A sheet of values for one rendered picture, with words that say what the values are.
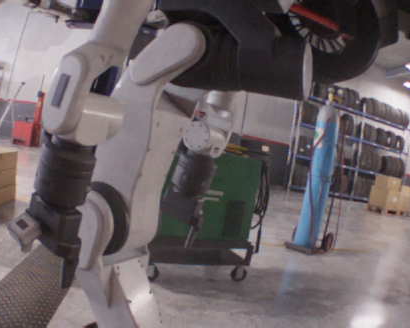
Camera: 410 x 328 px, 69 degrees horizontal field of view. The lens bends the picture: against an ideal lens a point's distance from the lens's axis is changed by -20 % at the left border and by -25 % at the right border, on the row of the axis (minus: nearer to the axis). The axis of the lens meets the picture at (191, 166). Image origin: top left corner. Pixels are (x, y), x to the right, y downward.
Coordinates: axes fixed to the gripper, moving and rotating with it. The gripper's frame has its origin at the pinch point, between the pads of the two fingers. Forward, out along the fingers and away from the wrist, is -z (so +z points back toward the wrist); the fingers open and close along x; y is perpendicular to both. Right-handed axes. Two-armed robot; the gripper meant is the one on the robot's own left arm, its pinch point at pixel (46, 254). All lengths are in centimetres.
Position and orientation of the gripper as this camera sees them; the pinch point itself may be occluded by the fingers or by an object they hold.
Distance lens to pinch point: 58.4
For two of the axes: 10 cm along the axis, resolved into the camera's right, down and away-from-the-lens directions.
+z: 3.5, -9.3, -1.5
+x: -8.3, -3.8, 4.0
